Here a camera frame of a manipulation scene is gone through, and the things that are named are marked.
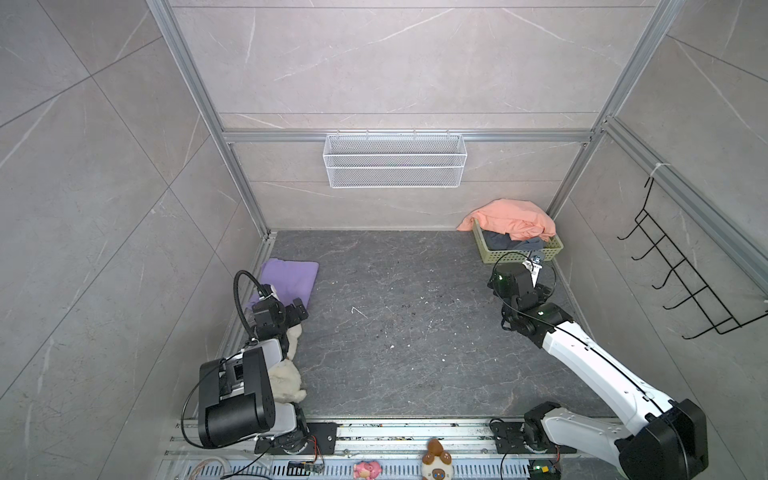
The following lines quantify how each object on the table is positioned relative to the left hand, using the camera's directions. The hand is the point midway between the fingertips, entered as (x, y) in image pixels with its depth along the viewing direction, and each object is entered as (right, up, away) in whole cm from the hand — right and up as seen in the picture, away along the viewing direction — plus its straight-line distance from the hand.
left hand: (285, 299), depth 92 cm
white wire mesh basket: (+34, +46, +8) cm, 58 cm away
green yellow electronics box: (+70, -38, -22) cm, 83 cm away
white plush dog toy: (+6, -18, -17) cm, 26 cm away
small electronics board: (+11, -39, -21) cm, 45 cm away
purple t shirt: (-2, +5, +12) cm, 13 cm away
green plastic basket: (+69, +13, +14) cm, 72 cm away
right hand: (+68, +9, -12) cm, 69 cm away
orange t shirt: (+82, +27, +15) cm, 88 cm away
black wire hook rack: (+100, +12, -24) cm, 104 cm away
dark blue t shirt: (+77, +19, +21) cm, 82 cm away
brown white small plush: (+44, -35, -24) cm, 61 cm away
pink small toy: (+28, -36, -25) cm, 52 cm away
